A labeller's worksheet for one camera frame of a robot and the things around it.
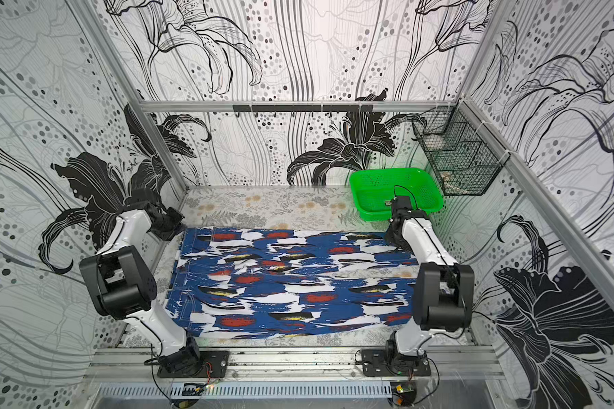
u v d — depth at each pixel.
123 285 0.48
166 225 0.78
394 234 0.63
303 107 0.90
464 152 0.88
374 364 0.72
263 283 0.88
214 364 0.73
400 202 0.71
